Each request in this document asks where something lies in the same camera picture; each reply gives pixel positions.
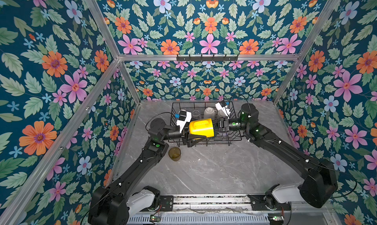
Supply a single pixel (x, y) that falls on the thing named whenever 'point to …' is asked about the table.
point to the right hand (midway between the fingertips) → (210, 123)
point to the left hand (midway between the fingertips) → (203, 131)
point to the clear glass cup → (196, 114)
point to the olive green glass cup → (175, 154)
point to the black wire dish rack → (219, 136)
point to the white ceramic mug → (209, 113)
